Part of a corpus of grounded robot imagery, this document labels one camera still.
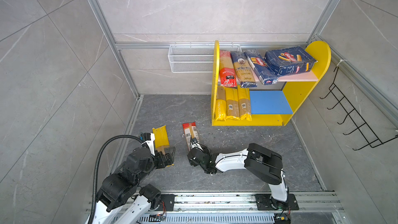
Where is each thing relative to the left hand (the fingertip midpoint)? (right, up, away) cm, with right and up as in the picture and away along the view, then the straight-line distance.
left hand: (167, 146), depth 66 cm
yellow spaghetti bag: (+34, +19, +26) cm, 47 cm away
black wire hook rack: (+83, +7, -5) cm, 83 cm away
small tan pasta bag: (-10, -2, +28) cm, 30 cm away
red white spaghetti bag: (+8, +3, +31) cm, 32 cm away
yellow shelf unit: (+62, +17, +29) cm, 70 cm away
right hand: (+11, -10, +26) cm, 30 cm away
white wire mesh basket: (+11, +50, +34) cm, 61 cm away
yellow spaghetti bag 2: (+41, +21, +27) cm, 54 cm away
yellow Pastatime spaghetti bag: (+27, +18, +24) cm, 40 cm away
